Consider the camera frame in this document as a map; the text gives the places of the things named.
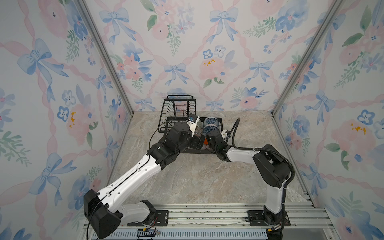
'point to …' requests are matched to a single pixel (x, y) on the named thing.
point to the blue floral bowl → (211, 121)
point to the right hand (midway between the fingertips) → (205, 130)
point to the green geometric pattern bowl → (197, 132)
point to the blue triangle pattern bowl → (209, 127)
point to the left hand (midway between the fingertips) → (197, 128)
